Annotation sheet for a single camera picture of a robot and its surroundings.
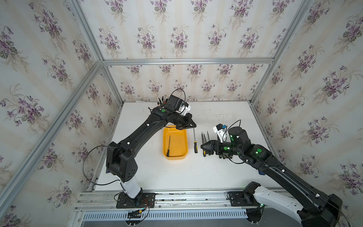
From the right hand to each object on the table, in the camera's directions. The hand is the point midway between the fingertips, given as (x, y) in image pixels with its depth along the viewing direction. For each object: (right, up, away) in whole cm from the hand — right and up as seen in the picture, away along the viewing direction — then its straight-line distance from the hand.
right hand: (206, 147), depth 71 cm
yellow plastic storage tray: (-15, -4, +25) cm, 29 cm away
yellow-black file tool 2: (-5, -1, 0) cm, 5 cm away
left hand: (-4, +11, +4) cm, 12 cm away
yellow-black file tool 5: (+12, -10, +18) cm, 23 cm away
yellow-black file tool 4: (+4, 0, +28) cm, 28 cm away
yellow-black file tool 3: (-1, -1, -2) cm, 3 cm away
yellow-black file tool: (-22, -8, +19) cm, 30 cm away
